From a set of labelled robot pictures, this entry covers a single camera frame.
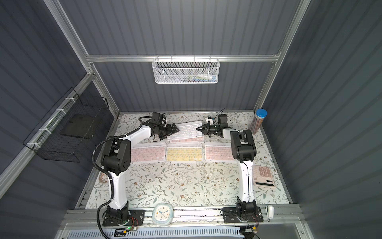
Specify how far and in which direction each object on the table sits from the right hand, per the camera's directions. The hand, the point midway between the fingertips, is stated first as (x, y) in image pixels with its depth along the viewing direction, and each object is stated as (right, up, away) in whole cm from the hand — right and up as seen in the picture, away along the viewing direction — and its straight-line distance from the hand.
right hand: (198, 129), depth 99 cm
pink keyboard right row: (+13, -14, -2) cm, 20 cm away
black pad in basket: (-61, +2, -25) cm, 66 cm away
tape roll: (-57, -28, -12) cm, 65 cm away
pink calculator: (+36, -27, -14) cm, 47 cm away
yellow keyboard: (-10, -15, -3) cm, 18 cm away
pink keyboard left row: (-33, -15, -3) cm, 37 cm away
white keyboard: (-7, 0, +2) cm, 8 cm away
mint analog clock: (-19, -41, -27) cm, 52 cm away
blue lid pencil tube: (+39, +10, -5) cm, 41 cm away
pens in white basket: (+2, +33, -7) cm, 33 cm away
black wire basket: (-67, -4, -36) cm, 76 cm away
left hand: (-15, -2, 0) cm, 15 cm away
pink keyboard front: (-8, -7, +3) cm, 11 cm away
